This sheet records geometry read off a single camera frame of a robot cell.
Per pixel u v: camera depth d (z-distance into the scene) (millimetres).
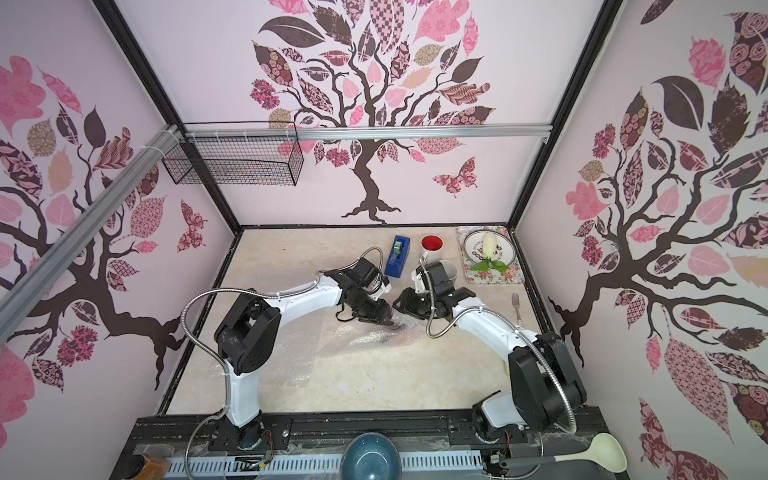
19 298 499
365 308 786
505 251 1104
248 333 503
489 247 1075
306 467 696
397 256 1041
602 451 705
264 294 522
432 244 1086
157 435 743
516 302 977
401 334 827
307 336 880
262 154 949
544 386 425
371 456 697
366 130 945
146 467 629
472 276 1053
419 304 759
